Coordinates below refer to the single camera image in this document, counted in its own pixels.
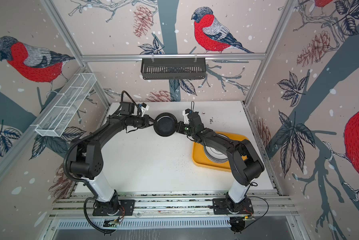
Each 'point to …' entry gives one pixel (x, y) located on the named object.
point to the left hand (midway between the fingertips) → (155, 122)
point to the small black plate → (165, 124)
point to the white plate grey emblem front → (216, 155)
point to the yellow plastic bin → (200, 159)
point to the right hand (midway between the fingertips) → (172, 127)
